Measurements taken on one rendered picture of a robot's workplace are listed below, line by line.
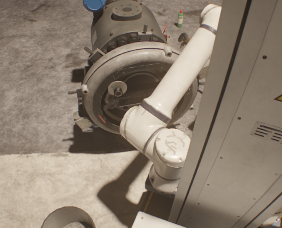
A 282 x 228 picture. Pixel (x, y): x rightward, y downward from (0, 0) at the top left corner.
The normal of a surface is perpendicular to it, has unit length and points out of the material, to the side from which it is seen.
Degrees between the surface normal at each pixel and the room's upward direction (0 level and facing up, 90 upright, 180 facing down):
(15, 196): 0
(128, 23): 3
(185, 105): 90
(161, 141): 5
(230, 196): 90
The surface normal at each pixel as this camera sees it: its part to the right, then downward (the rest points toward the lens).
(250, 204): -0.37, 0.70
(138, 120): -0.43, -0.24
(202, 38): -0.26, -0.11
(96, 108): 0.19, 0.74
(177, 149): 0.11, -0.57
